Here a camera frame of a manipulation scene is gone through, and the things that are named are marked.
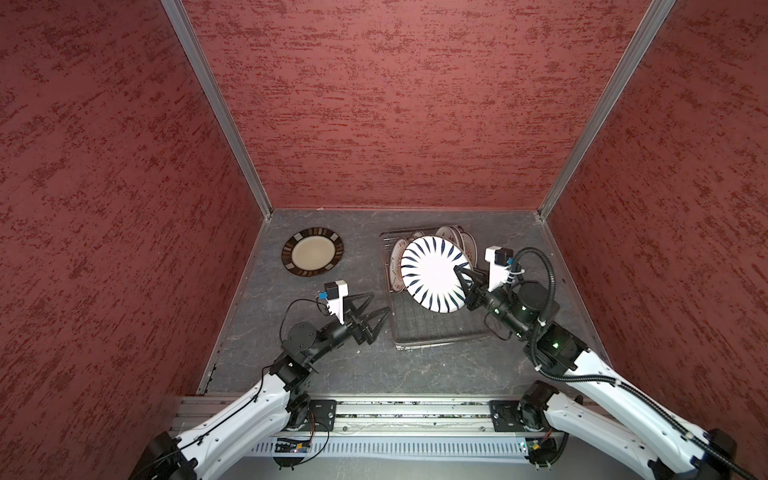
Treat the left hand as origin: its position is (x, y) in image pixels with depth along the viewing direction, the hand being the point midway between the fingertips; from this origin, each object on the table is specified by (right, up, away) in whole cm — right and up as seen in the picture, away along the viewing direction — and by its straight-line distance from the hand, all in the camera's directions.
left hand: (383, 308), depth 70 cm
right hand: (+16, +8, -2) cm, 18 cm away
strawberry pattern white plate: (+20, +18, +17) cm, 32 cm away
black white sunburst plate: (+11, +7, +1) cm, 13 cm away
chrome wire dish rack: (+9, -11, +19) cm, 24 cm away
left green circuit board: (-24, -35, +2) cm, 43 cm away
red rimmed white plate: (+26, +15, +18) cm, 35 cm away
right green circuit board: (+37, -34, +1) cm, 50 cm away
